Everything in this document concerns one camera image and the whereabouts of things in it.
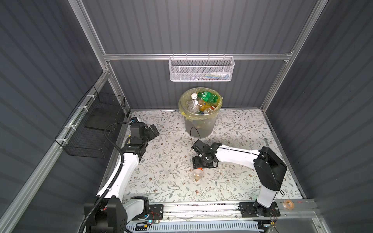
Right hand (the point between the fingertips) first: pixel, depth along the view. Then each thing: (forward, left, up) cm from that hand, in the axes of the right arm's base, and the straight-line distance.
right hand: (198, 165), depth 86 cm
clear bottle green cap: (+26, +2, +24) cm, 35 cm away
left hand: (+13, +28, +18) cm, 36 cm away
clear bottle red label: (+26, -8, +22) cm, 35 cm away
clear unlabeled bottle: (+38, +2, +22) cm, 44 cm away
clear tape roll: (-20, -47, -4) cm, 51 cm away
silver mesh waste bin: (+24, -3, +9) cm, 25 cm away
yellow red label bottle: (+28, -4, +23) cm, 36 cm away
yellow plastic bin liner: (+39, +7, +22) cm, 46 cm away
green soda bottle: (+38, -7, +22) cm, 44 cm away
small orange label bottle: (-4, 0, -3) cm, 5 cm away
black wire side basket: (+7, +56, +25) cm, 62 cm away
